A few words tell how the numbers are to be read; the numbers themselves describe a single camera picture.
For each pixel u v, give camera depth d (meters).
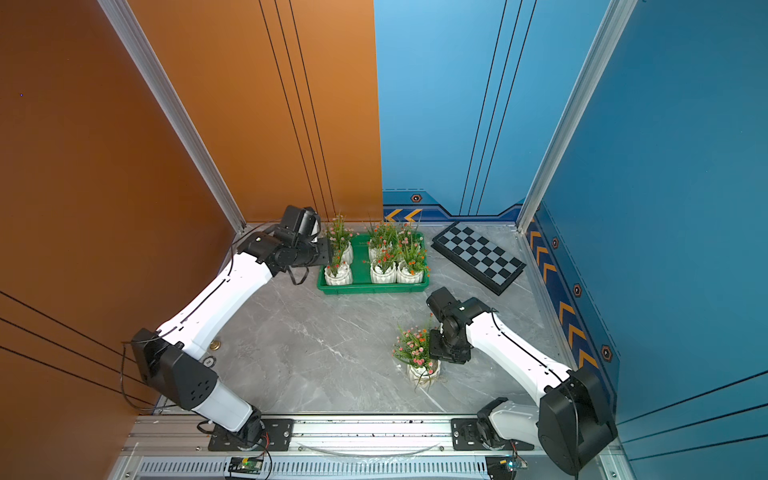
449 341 0.67
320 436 0.75
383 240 0.99
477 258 1.05
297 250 0.58
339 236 0.97
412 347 0.73
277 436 0.74
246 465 0.72
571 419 0.40
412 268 0.92
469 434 0.72
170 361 0.41
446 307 0.64
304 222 0.61
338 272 0.97
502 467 0.71
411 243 0.96
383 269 0.97
